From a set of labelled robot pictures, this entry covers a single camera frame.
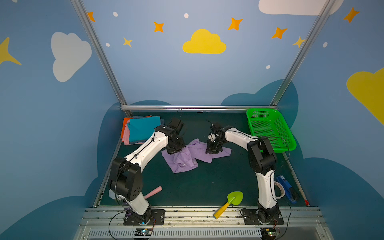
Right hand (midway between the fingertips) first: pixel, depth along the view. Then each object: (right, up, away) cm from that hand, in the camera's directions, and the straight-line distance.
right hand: (208, 151), depth 98 cm
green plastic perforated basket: (+51, +19, +20) cm, 58 cm away
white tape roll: (+40, -19, -15) cm, 47 cm away
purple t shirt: (-14, -2, -17) cm, 22 cm away
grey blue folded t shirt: (-33, +19, +11) cm, 39 cm away
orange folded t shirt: (-61, +20, +13) cm, 66 cm away
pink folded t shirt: (-56, +10, +4) cm, 57 cm away
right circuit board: (+27, -36, -26) cm, 52 cm away
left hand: (-15, +3, -12) cm, 20 cm away
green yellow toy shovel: (+12, -22, -19) cm, 32 cm away
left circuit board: (-34, -35, -27) cm, 56 cm away
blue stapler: (+42, -17, -16) cm, 48 cm away
